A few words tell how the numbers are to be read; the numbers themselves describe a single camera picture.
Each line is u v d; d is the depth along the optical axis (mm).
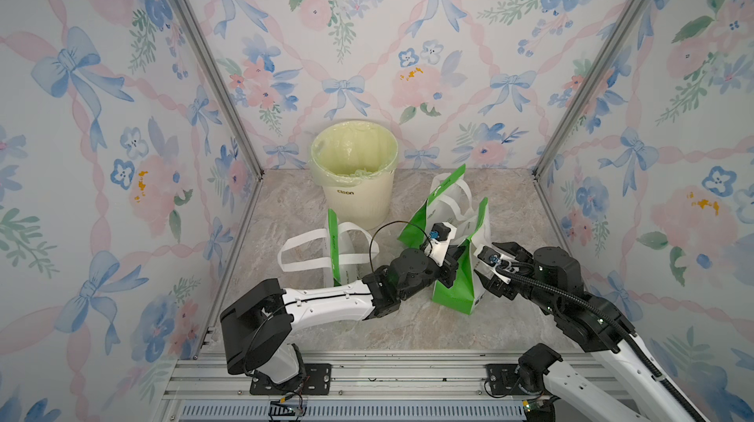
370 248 774
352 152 996
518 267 586
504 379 733
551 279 505
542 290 449
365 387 734
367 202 907
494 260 566
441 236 598
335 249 692
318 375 748
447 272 627
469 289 735
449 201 805
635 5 751
